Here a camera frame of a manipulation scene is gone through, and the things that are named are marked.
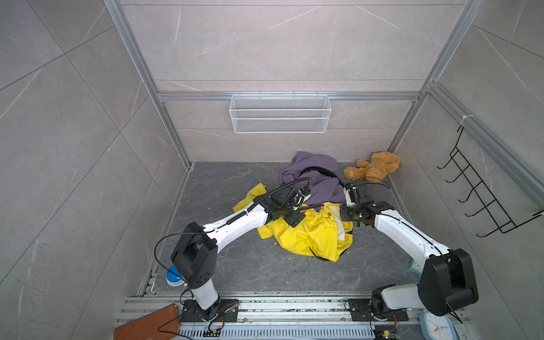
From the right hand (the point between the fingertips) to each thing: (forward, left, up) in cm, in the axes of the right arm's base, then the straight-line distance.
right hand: (348, 210), depth 88 cm
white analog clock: (-41, -21, -8) cm, 47 cm away
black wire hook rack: (-8, -36, +21) cm, 42 cm away
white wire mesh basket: (+43, +28, +20) cm, 55 cm away
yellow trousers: (-9, +12, -2) cm, 15 cm away
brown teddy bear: (+19, -16, +3) cm, 26 cm away
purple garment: (+28, +8, -6) cm, 30 cm away
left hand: (-1, +22, +4) cm, 22 cm away
